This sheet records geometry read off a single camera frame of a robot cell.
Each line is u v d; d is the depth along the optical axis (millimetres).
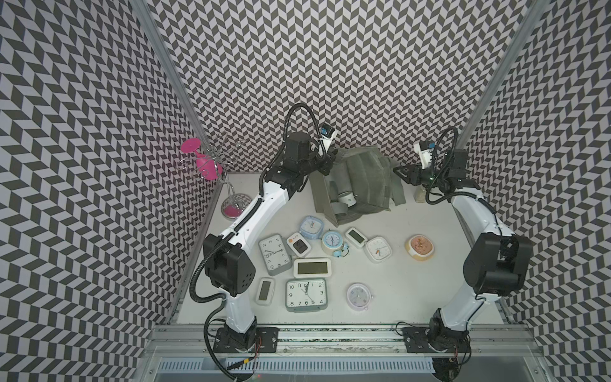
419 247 911
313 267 846
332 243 908
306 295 796
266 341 726
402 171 840
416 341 731
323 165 691
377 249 889
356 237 956
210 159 819
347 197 978
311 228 966
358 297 792
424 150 738
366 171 932
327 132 642
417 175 749
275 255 887
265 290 805
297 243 902
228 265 454
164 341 738
